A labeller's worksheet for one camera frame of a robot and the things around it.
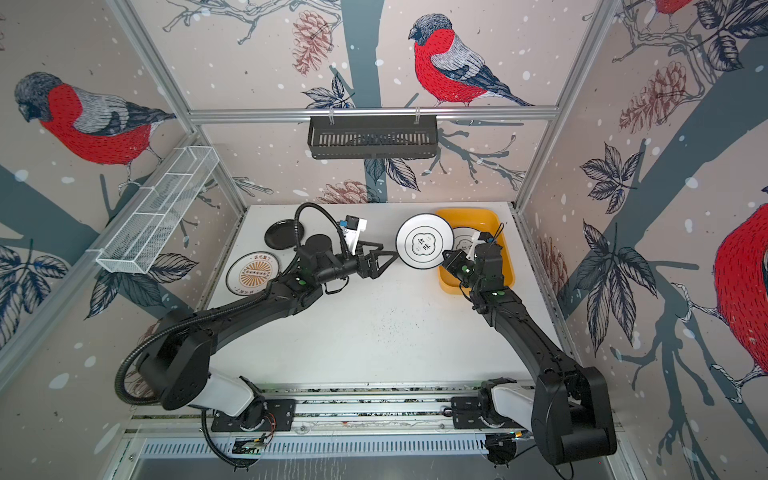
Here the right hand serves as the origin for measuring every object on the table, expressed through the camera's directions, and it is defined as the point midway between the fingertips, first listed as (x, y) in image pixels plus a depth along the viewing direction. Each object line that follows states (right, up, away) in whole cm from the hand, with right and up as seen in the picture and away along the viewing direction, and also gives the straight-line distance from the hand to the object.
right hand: (441, 253), depth 83 cm
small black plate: (-56, +5, +31) cm, 65 cm away
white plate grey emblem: (+12, +4, +22) cm, 26 cm away
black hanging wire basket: (-23, +41, +23) cm, 53 cm away
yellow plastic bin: (+21, +11, +27) cm, 36 cm away
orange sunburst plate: (-64, -8, +18) cm, 66 cm away
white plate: (-5, +4, +4) cm, 8 cm away
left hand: (-14, +1, -11) cm, 18 cm away
